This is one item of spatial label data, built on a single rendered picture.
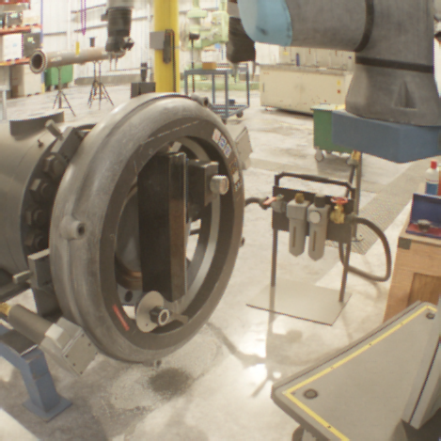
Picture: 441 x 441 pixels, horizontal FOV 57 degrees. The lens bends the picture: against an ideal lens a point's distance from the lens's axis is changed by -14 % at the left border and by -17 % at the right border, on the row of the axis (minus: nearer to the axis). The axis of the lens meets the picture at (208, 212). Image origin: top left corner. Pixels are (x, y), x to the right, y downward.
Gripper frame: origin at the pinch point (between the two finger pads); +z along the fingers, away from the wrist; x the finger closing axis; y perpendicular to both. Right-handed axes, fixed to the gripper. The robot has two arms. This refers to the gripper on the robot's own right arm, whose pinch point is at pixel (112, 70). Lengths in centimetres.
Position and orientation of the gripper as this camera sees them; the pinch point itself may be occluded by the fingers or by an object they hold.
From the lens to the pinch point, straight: 140.2
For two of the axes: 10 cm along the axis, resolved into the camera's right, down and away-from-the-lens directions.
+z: -0.2, 9.6, 2.8
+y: 6.8, 2.2, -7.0
